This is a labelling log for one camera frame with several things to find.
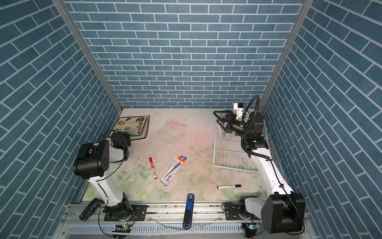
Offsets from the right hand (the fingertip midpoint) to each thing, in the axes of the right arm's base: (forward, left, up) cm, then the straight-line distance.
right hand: (214, 116), depth 70 cm
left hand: (+8, +57, -25) cm, 63 cm away
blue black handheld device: (-38, +10, -35) cm, 53 cm away
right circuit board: (-38, -21, -36) cm, 57 cm away
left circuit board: (-44, +42, -37) cm, 71 cm away
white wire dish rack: (0, -13, -34) cm, 36 cm away
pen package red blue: (-16, +23, -33) cm, 43 cm away
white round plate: (+11, -7, -25) cm, 29 cm away
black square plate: (+12, +51, -28) cm, 60 cm away
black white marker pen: (-21, -9, -35) cm, 42 cm away
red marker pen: (-12, +36, -35) cm, 51 cm away
